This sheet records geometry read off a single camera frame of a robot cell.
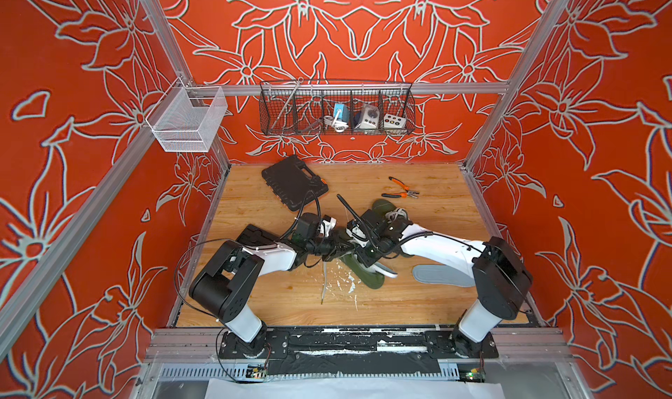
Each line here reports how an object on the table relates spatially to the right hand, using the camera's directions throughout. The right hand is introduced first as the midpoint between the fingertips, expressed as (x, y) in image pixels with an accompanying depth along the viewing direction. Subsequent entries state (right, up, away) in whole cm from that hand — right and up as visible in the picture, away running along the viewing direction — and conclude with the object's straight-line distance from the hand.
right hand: (355, 258), depth 84 cm
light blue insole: (+7, -1, -8) cm, 11 cm away
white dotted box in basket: (+15, +48, +9) cm, 51 cm away
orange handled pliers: (+23, +21, +23) cm, 39 cm away
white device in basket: (+6, +48, +6) cm, 49 cm away
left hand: (0, +4, -1) cm, 4 cm away
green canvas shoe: (+3, -5, -3) cm, 6 cm away
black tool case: (-24, +26, +23) cm, 42 cm away
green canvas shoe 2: (+14, +15, +11) cm, 23 cm away
